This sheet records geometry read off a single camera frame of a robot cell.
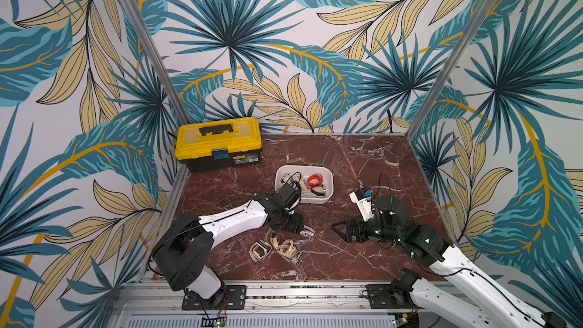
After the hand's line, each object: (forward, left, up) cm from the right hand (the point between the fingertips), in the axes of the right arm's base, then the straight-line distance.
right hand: (340, 223), depth 71 cm
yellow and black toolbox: (+36, +48, -1) cm, 60 cm away
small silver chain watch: (-6, +14, -18) cm, 24 cm away
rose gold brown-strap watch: (+29, +17, -16) cm, 37 cm away
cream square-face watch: (+26, +9, -16) cm, 32 cm away
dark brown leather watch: (+19, +2, -15) cm, 24 cm away
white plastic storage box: (+26, +3, -16) cm, 31 cm away
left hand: (+4, +14, -13) cm, 19 cm away
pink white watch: (+3, +9, -16) cm, 19 cm away
